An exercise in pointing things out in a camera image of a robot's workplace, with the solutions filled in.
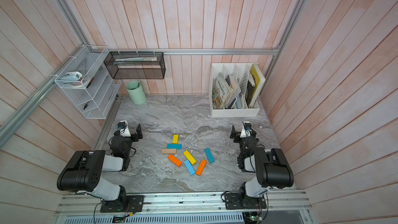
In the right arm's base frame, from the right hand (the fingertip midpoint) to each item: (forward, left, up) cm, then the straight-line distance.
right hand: (241, 125), depth 91 cm
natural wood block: (-14, +43, -8) cm, 46 cm away
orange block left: (-19, +39, -10) cm, 44 cm away
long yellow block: (-17, +31, -9) cm, 36 cm away
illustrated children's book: (+24, +11, +7) cm, 27 cm away
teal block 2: (-15, +19, -9) cm, 26 cm away
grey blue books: (+22, +2, +6) cm, 22 cm away
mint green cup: (+25, +70, +3) cm, 75 cm away
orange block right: (-23, +24, -9) cm, 34 cm away
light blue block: (-23, +31, -9) cm, 39 cm away
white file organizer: (+38, -4, +11) cm, 40 cm away
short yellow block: (-6, +40, -9) cm, 42 cm away
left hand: (-2, +65, 0) cm, 65 cm away
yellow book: (+22, -11, +16) cm, 30 cm away
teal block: (-10, +39, -9) cm, 41 cm away
